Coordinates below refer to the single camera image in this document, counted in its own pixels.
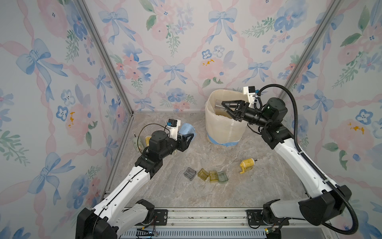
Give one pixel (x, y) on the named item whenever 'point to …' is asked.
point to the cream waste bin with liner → (221, 128)
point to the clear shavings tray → (190, 173)
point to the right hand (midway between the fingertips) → (223, 105)
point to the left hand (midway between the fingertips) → (189, 132)
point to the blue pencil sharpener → (187, 129)
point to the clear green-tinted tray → (222, 177)
